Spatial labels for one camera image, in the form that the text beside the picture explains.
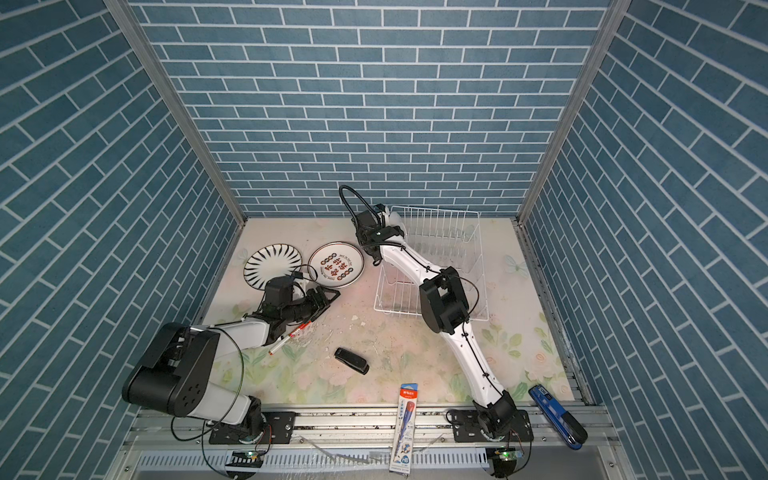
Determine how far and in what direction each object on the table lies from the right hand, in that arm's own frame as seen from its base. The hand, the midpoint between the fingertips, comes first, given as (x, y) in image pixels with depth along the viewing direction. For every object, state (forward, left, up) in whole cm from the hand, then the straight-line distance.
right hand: (395, 231), depth 101 cm
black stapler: (-42, +8, -8) cm, 43 cm away
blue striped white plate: (-8, +46, -11) cm, 48 cm away
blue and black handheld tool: (-52, -47, -11) cm, 71 cm away
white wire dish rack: (+4, -16, -7) cm, 18 cm away
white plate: (-8, +21, -10) cm, 24 cm away
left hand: (-25, +16, -4) cm, 30 cm away
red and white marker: (-34, +28, -11) cm, 45 cm away
